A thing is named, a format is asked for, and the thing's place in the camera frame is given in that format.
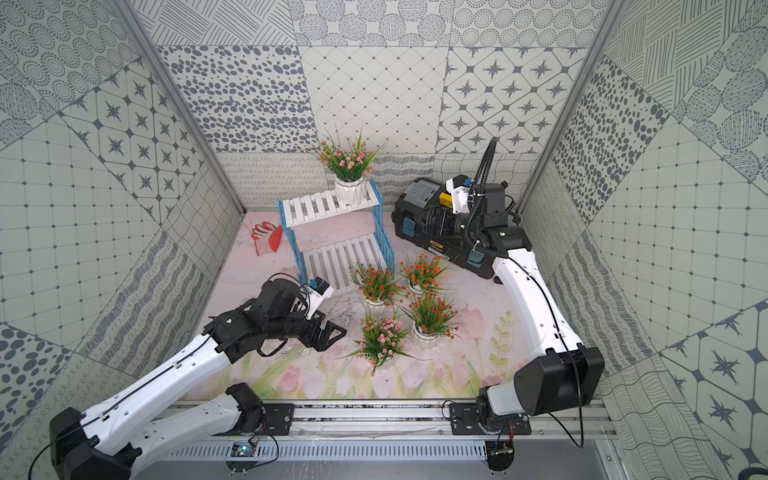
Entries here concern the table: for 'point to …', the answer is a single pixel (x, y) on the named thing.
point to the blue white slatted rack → (330, 241)
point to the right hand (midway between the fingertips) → (430, 221)
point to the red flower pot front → (430, 317)
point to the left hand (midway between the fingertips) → (339, 327)
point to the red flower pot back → (421, 274)
